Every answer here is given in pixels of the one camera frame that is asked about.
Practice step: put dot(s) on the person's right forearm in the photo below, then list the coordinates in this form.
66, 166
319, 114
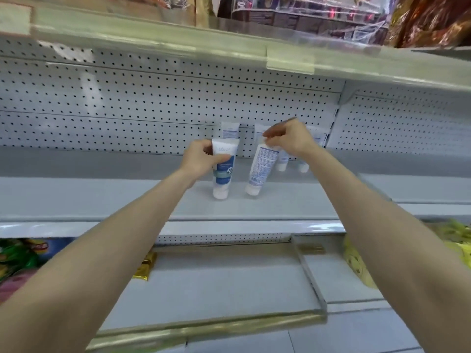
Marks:
386, 235

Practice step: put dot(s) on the person's left hand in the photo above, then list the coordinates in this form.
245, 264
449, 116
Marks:
198, 161

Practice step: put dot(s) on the gold snack packet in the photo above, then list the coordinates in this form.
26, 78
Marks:
145, 268

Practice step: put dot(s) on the black green chips bag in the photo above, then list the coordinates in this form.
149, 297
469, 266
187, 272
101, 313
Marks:
18, 257

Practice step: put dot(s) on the person's right hand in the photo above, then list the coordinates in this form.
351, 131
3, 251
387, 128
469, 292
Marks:
294, 137

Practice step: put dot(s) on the person's left forearm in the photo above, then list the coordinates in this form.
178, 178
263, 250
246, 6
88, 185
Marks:
92, 272

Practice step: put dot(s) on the blue chips bag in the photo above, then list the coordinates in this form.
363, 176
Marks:
55, 246

